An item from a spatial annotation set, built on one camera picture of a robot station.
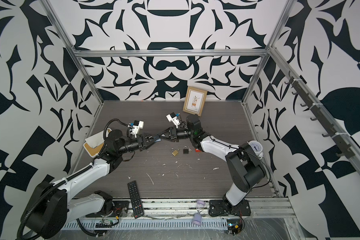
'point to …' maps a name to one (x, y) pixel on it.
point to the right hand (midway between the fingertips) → (160, 137)
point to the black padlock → (185, 150)
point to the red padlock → (197, 150)
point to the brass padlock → (175, 152)
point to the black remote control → (135, 199)
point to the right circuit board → (234, 226)
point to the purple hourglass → (197, 216)
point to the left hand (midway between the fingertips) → (159, 136)
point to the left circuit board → (104, 223)
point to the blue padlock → (156, 139)
